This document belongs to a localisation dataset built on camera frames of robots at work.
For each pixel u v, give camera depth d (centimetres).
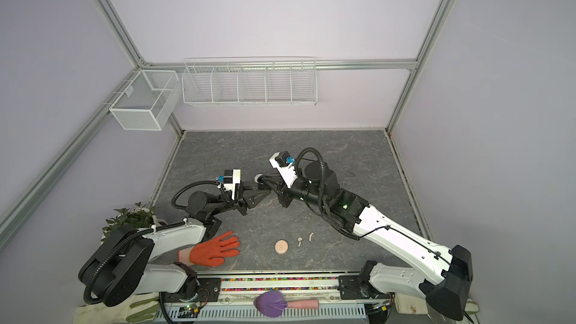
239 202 63
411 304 69
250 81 100
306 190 55
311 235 85
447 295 37
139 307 68
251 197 67
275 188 60
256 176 100
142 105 93
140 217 75
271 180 58
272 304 70
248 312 71
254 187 66
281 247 81
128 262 43
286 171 55
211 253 81
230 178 61
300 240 84
